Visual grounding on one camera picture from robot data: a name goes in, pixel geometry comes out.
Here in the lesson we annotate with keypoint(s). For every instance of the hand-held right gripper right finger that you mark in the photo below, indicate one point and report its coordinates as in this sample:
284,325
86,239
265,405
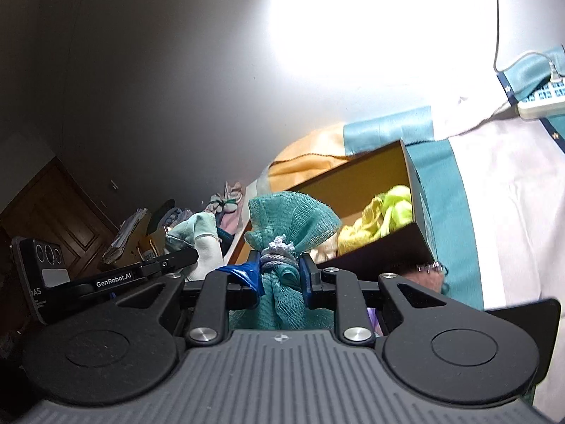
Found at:
307,280

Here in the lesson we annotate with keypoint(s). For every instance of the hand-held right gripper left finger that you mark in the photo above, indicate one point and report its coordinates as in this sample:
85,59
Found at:
247,276

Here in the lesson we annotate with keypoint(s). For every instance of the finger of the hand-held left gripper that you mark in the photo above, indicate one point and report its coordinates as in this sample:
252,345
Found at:
141,271

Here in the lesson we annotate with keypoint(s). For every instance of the pale sock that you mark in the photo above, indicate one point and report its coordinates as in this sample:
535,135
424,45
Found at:
203,247

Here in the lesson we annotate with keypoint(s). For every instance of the teal mesh bath sponge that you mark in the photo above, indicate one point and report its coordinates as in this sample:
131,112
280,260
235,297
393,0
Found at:
291,229

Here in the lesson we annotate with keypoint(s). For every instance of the purple plastic pack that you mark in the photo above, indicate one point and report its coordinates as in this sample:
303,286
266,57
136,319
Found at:
373,320

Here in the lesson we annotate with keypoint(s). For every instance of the yellow green cloth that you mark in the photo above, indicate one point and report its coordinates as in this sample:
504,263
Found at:
379,218

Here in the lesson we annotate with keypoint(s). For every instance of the brown cardboard box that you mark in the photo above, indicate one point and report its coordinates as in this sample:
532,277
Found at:
415,229

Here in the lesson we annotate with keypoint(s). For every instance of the small cardboard box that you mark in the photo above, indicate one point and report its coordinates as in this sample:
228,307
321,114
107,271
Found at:
148,240

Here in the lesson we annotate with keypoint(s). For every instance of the stack of papers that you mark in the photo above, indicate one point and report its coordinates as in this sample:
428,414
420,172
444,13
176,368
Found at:
126,234

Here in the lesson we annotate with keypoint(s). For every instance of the brown wooden door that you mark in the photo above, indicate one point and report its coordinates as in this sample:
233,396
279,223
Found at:
48,212

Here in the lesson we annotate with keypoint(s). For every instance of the white cloth flower bundle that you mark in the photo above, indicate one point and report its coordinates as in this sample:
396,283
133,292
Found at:
225,196

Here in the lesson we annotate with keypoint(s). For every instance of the teal striped bed sheet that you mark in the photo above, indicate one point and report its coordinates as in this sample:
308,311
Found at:
507,212

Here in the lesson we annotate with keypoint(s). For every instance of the black flat rectangular object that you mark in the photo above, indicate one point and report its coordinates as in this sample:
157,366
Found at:
534,322

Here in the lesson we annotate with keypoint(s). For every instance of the white power strip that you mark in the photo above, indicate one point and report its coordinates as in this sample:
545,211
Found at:
545,99

